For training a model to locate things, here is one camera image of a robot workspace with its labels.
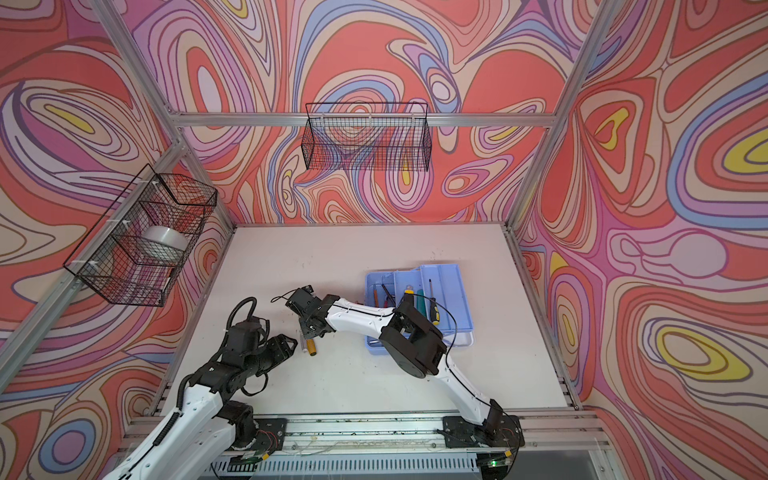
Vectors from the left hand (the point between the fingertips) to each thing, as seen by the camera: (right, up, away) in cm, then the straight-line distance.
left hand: (295, 344), depth 84 cm
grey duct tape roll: (-29, +31, -10) cm, 44 cm away
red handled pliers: (+23, +11, +15) cm, 29 cm away
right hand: (+5, +1, +9) cm, 10 cm away
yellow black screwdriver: (+4, -2, +4) cm, 5 cm away
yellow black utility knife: (+33, +14, +8) cm, 37 cm away
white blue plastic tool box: (+41, +14, +4) cm, 44 cm away
